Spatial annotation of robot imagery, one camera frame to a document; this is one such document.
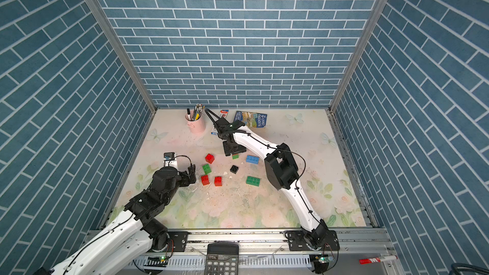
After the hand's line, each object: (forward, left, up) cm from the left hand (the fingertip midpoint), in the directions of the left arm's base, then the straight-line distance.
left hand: (190, 167), depth 80 cm
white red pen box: (+43, -9, -11) cm, 45 cm away
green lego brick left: (+5, -4, -10) cm, 12 cm away
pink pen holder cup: (+29, +4, -7) cm, 30 cm away
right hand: (+13, -18, -8) cm, 24 cm away
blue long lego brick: (+11, -27, -11) cm, 31 cm away
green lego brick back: (+12, -18, -10) cm, 24 cm away
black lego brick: (+6, -18, -12) cm, 22 cm away
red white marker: (-32, -69, -11) cm, 76 cm away
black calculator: (-31, -16, -10) cm, 37 cm away
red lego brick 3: (-2, -11, -10) cm, 15 cm away
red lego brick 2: (-1, -5, -9) cm, 11 cm away
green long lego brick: (-1, -28, -12) cm, 30 cm away
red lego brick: (+11, -5, -11) cm, 16 cm away
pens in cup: (+31, +3, +2) cm, 31 cm away
